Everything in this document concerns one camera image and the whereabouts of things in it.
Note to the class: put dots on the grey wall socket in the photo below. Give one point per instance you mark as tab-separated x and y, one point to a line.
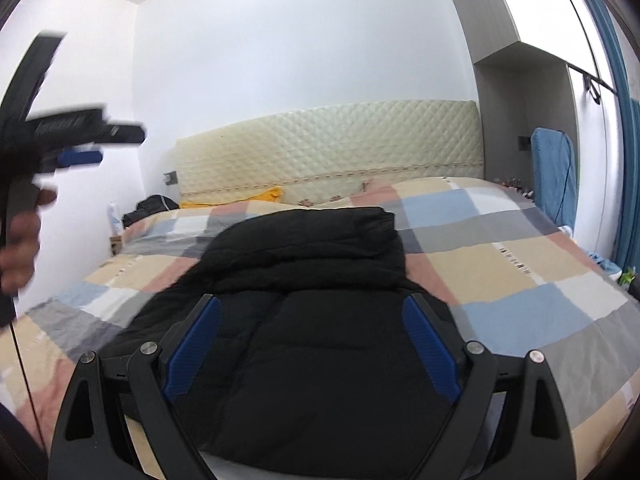
170	178

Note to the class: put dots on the plaid patchwork duvet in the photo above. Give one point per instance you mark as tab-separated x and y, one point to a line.
513	281

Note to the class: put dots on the blue towel on chair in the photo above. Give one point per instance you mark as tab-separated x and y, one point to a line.
554	170

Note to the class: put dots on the yellow pillow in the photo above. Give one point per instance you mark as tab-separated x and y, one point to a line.
271	195

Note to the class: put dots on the person's left hand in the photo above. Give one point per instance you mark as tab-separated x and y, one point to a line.
19	255

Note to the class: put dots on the black clothes pile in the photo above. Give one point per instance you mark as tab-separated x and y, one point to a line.
151	205

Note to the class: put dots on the cardboard box nightstand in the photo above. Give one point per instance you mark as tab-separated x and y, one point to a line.
116	244

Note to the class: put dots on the cream quilted headboard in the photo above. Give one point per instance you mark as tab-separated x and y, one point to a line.
394	140

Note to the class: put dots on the black hanging rail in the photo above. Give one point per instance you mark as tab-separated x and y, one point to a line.
596	47

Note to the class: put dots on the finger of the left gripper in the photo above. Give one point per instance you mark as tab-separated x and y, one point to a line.
71	157

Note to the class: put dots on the floral pillow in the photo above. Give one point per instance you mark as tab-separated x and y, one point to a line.
322	191

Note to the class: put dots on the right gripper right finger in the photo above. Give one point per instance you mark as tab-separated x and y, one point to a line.
532	438

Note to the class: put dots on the grey wardrobe cabinet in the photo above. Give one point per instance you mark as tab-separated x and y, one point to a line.
520	88

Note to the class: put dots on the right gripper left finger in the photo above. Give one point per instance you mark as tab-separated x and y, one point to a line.
91	437

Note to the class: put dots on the white spray bottle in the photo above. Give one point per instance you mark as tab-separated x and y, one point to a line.
114	219

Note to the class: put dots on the black puffer jacket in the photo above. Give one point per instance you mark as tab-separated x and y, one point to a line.
312	371

